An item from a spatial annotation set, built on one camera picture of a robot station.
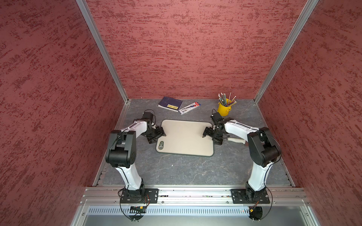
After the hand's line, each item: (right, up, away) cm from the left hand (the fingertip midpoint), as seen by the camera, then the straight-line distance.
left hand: (162, 139), depth 94 cm
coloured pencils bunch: (+45, +30, +12) cm, 55 cm away
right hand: (+31, -1, 0) cm, 31 cm away
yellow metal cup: (+45, +20, +13) cm, 51 cm away
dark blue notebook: (+3, +27, +24) cm, 36 cm away
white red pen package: (+19, +23, +19) cm, 36 cm away
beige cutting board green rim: (+15, +2, +1) cm, 15 cm away
